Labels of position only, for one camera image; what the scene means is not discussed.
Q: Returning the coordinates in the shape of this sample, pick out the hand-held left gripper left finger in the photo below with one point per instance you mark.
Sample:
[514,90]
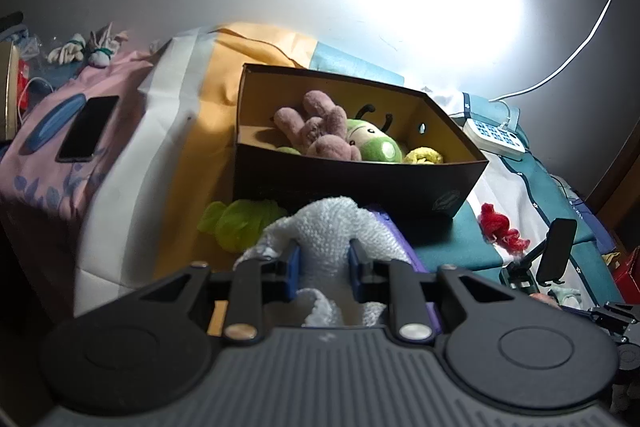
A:
[294,272]

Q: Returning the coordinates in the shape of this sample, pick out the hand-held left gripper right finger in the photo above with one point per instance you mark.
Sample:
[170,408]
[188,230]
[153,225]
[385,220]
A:
[356,269]

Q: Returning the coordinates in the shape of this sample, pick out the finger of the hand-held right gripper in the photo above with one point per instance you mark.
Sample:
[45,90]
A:
[617,319]

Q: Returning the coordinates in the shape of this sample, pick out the white towel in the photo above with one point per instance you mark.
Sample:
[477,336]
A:
[330,222]

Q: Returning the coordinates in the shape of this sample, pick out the light blue soft cloth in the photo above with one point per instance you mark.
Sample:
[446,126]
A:
[565,294]

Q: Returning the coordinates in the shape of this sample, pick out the pink floral fabric item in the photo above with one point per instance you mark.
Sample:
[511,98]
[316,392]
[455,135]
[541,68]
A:
[542,298]

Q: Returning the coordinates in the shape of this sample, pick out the black cardboard shoe box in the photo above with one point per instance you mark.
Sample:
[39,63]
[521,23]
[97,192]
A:
[350,187]

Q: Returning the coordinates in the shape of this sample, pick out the green plush bug toy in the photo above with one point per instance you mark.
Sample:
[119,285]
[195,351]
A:
[380,147]

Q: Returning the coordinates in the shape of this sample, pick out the pink plush rabbit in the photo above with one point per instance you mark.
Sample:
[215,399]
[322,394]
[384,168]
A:
[325,142]

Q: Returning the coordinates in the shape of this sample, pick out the yellow plush item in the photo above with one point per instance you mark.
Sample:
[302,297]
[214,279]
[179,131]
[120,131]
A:
[422,155]

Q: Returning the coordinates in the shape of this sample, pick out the red yarn bundle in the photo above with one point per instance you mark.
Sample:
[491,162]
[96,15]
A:
[500,227]

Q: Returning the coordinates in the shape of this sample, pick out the red box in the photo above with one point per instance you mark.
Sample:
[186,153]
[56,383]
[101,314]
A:
[630,269]

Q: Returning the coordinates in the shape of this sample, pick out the purple plastic packet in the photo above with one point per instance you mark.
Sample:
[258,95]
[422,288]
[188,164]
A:
[402,234]

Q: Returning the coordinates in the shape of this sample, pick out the blue printed cloth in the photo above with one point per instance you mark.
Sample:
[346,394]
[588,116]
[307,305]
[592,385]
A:
[600,232]

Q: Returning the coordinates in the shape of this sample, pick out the black phone stand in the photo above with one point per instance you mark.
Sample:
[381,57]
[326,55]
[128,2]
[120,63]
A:
[557,252]

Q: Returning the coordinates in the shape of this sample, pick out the brown wooden furniture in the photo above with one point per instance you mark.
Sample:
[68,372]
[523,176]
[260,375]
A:
[617,177]

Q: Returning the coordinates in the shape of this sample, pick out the white power strip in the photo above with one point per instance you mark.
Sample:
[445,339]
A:
[492,134]

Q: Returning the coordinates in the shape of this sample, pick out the black smartphone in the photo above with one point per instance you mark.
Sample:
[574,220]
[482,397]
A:
[87,129]

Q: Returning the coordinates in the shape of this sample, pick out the pink printed blanket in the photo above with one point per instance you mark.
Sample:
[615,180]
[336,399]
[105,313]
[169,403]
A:
[50,177]

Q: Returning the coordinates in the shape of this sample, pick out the small white bunny doll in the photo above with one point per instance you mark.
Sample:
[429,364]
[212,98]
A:
[102,52]

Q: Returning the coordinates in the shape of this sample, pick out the white glove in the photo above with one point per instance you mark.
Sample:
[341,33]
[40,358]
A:
[67,51]

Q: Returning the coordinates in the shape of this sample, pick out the red packet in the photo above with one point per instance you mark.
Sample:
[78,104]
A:
[23,79]

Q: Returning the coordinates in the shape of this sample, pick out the gold paper bag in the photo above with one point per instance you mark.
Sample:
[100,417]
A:
[7,97]

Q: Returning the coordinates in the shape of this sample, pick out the clear plastic bag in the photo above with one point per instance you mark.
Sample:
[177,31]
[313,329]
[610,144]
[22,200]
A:
[32,44]

